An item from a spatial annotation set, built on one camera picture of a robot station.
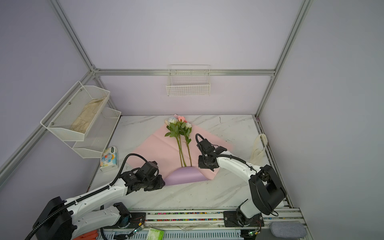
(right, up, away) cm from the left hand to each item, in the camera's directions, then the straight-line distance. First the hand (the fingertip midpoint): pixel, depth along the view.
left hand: (162, 184), depth 81 cm
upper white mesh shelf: (-46, +37, -5) cm, 59 cm away
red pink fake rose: (+8, +38, +28) cm, 48 cm away
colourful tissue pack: (-35, +12, +9) cm, 38 cm away
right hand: (+21, +12, +6) cm, 24 cm away
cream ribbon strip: (+61, +15, +18) cm, 65 cm away
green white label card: (0, -18, -13) cm, 22 cm away
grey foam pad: (+62, -17, -12) cm, 65 cm away
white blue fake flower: (+2, +33, +26) cm, 42 cm away
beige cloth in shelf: (-41, +34, -5) cm, 53 cm away
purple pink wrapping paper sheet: (+7, +10, +15) cm, 19 cm away
